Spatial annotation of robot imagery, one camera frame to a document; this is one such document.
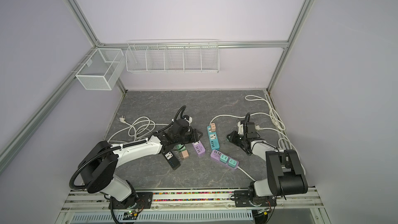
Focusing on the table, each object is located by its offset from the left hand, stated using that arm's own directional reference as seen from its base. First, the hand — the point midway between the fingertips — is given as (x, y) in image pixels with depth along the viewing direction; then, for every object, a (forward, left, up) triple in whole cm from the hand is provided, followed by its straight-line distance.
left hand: (201, 137), depth 84 cm
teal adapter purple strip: (-14, -15, -4) cm, 21 cm away
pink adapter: (+8, -7, -4) cm, 11 cm away
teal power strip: (+2, -7, -8) cm, 11 cm away
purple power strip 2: (-8, -7, -8) cm, 13 cm away
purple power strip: (-2, +2, -9) cm, 9 cm away
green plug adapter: (-8, +10, +6) cm, 14 cm away
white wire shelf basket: (+49, +16, +19) cm, 55 cm away
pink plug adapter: (-5, +10, -9) cm, 15 cm away
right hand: (+3, -17, -9) cm, 20 cm away
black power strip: (-8, +17, -9) cm, 21 cm away
